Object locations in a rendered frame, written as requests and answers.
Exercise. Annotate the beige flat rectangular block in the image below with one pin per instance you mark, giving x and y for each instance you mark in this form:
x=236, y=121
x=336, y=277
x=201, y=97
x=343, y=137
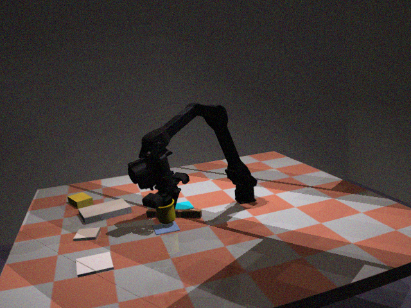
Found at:
x=99, y=212

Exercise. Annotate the white flat rectangular pad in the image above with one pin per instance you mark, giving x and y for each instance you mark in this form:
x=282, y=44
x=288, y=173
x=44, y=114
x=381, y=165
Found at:
x=90, y=265

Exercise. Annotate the yellow box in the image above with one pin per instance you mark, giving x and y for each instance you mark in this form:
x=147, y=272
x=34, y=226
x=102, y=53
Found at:
x=80, y=200

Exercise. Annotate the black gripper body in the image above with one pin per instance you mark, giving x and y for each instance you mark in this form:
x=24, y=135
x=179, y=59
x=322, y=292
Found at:
x=164, y=183

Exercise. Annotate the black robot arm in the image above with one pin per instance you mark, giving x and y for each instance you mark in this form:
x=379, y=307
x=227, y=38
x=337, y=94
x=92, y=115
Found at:
x=140, y=171

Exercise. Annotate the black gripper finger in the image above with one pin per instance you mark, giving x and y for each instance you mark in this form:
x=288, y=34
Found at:
x=167, y=201
x=174, y=196

